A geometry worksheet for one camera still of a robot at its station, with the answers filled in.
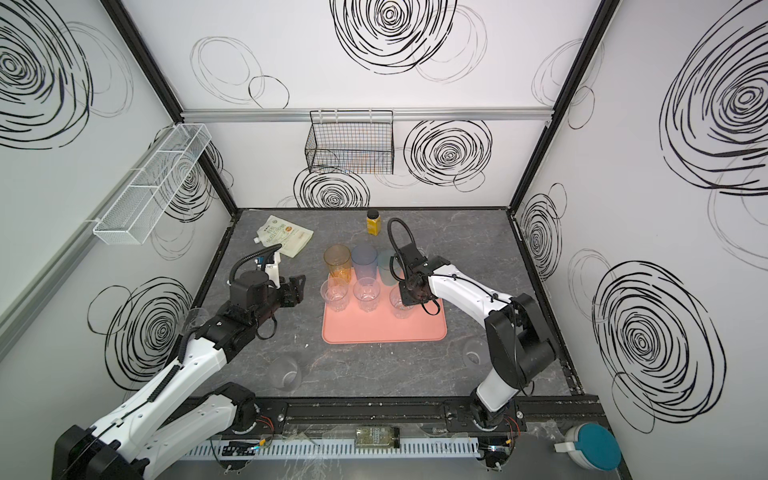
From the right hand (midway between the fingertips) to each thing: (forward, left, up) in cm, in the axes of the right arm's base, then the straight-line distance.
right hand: (408, 297), depth 88 cm
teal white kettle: (-36, -40, -1) cm, 53 cm away
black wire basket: (+67, +23, +10) cm, 71 cm away
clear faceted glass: (+3, +23, -4) cm, 23 cm away
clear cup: (-20, +34, -6) cm, 40 cm away
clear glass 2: (-7, +3, +5) cm, 8 cm away
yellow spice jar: (+30, +12, +1) cm, 32 cm away
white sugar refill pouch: (+30, +49, -4) cm, 58 cm away
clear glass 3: (-14, -19, -6) cm, 25 cm away
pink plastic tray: (-6, +17, -8) cm, 19 cm away
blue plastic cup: (+9, +13, +7) cm, 17 cm away
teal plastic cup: (+9, +7, +2) cm, 12 cm away
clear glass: (+3, +13, -2) cm, 13 cm away
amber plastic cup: (+8, +21, +9) cm, 24 cm away
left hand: (0, +31, +11) cm, 33 cm away
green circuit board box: (-35, +8, -2) cm, 36 cm away
